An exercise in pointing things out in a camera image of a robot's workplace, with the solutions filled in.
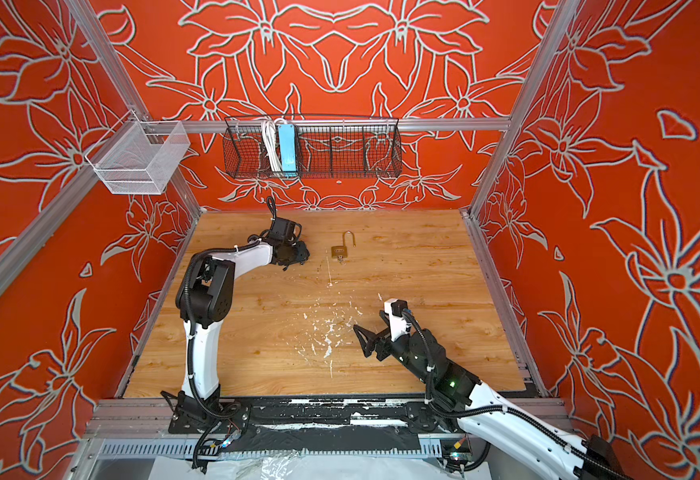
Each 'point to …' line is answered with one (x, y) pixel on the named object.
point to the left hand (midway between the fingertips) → (305, 251)
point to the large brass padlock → (342, 250)
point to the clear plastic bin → (139, 157)
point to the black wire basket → (327, 148)
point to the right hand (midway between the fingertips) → (364, 321)
